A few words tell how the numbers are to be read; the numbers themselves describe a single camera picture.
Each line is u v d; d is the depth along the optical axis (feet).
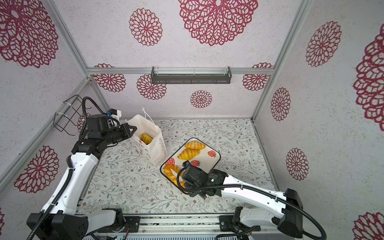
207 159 3.22
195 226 2.45
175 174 2.40
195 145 3.28
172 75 3.02
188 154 3.11
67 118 2.48
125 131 2.08
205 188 1.59
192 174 1.74
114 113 2.15
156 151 2.71
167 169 2.91
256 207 1.45
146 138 3.13
